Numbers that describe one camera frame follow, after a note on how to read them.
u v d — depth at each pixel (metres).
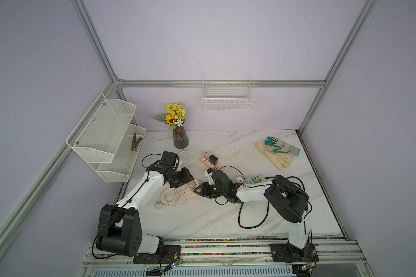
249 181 0.88
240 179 0.88
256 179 0.90
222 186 0.73
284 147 1.11
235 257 0.73
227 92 0.95
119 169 0.89
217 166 1.00
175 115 0.93
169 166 0.68
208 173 0.85
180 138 1.06
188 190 0.85
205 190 0.84
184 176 0.76
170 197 0.91
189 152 1.08
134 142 0.96
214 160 0.98
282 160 1.05
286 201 0.51
